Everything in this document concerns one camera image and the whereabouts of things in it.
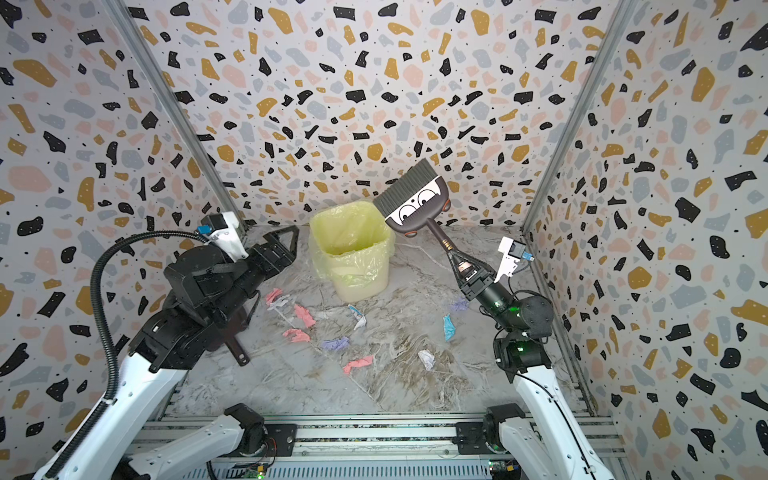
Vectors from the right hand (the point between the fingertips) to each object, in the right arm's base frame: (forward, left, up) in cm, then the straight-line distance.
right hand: (446, 255), depth 59 cm
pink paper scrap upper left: (+8, +40, -40) cm, 57 cm away
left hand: (+3, +32, +3) cm, 32 cm away
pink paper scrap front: (-7, +21, -41) cm, 46 cm away
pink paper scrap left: (+1, +41, -42) cm, 58 cm away
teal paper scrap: (+5, -6, -43) cm, 43 cm away
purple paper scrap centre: (-1, +29, -41) cm, 50 cm away
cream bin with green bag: (+30, +27, -32) cm, 52 cm away
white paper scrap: (-5, +1, -41) cm, 42 cm away
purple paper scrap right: (+13, -10, -42) cm, 45 cm away
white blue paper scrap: (+7, +22, -41) cm, 47 cm away
